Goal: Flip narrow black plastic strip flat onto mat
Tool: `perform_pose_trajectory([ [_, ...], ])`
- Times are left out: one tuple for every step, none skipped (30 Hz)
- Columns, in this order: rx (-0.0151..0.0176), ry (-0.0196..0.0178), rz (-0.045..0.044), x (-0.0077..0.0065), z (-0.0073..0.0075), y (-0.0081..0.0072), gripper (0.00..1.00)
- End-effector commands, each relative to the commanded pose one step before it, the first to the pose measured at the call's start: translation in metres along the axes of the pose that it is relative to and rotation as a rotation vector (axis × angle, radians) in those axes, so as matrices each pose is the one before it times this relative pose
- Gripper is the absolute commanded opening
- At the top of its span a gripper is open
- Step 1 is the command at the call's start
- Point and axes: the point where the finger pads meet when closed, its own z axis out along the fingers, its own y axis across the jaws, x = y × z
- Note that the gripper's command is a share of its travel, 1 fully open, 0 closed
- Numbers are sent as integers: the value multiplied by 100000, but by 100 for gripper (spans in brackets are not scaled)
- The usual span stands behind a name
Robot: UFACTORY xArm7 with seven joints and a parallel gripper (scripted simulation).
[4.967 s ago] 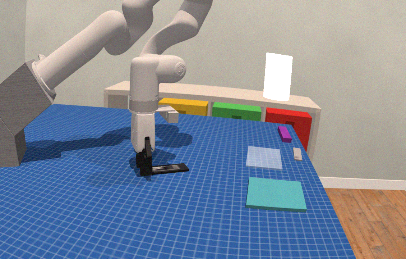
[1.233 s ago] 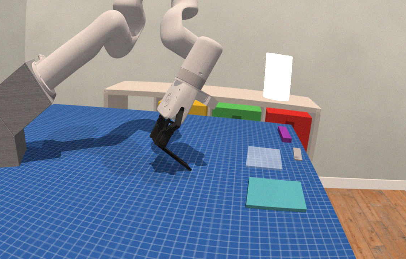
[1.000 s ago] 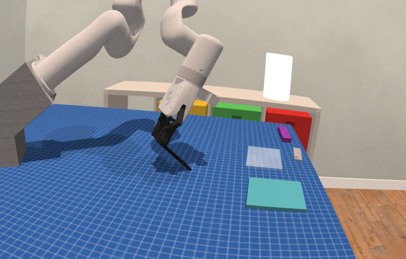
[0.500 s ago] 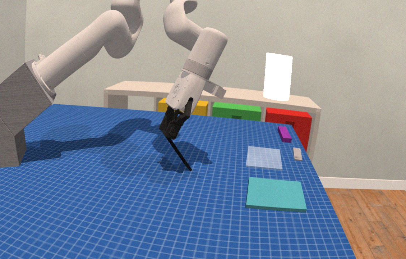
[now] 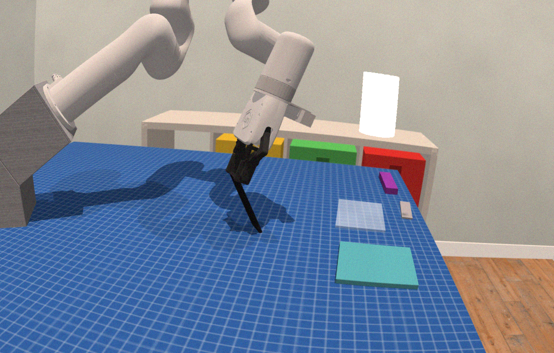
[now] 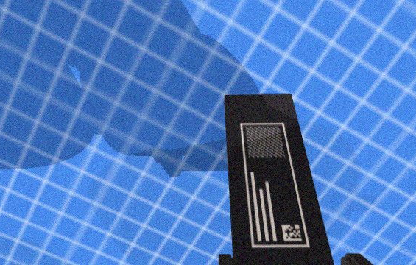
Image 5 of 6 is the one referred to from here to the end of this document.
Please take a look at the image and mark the dark blue work mat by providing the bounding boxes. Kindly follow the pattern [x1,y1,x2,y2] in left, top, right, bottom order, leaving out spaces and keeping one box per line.
[0,142,486,353]

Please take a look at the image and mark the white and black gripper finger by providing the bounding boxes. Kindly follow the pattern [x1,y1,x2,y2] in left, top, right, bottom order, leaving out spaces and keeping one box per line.
[226,139,248,173]
[233,127,271,185]

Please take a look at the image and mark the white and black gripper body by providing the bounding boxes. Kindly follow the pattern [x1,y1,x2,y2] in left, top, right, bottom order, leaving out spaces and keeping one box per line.
[233,88,290,150]

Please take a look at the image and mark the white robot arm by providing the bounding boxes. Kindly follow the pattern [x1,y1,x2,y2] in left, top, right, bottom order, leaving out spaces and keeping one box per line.
[43,0,316,130]

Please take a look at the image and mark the teal flat square tile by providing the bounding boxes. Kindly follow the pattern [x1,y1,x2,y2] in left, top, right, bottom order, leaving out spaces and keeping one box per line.
[335,241,419,289]

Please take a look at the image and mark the black rectangular strip with white printed pattern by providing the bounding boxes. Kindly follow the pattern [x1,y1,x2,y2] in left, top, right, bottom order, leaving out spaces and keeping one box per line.
[229,172,262,233]

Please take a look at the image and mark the purple rectangular block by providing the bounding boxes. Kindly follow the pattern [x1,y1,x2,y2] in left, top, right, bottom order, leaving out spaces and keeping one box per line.
[379,172,398,195]

